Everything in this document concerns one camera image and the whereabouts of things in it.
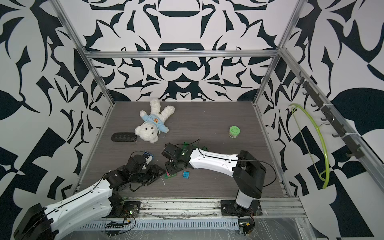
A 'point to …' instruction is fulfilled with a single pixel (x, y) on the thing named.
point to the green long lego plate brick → (166, 176)
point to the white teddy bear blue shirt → (152, 125)
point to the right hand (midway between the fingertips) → (170, 166)
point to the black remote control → (124, 137)
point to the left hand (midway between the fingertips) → (164, 170)
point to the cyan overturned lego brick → (186, 175)
